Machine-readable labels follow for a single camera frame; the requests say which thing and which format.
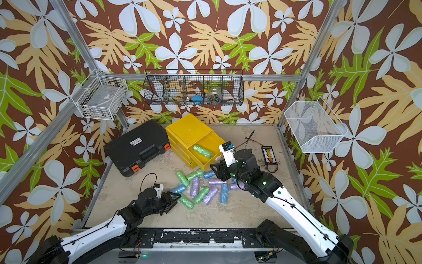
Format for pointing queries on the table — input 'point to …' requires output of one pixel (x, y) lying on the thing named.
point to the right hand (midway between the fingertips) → (214, 163)
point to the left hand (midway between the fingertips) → (182, 196)
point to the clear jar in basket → (215, 97)
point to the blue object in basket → (197, 99)
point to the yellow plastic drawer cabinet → (194, 141)
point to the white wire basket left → (101, 98)
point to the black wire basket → (194, 87)
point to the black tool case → (128, 153)
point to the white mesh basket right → (315, 127)
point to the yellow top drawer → (211, 142)
